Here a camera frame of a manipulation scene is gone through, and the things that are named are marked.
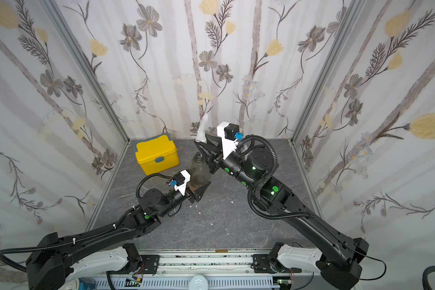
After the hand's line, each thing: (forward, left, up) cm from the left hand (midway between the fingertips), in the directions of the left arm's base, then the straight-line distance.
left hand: (202, 174), depth 65 cm
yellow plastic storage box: (+26, +27, -19) cm, 42 cm away
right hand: (-3, -3, +21) cm, 21 cm away
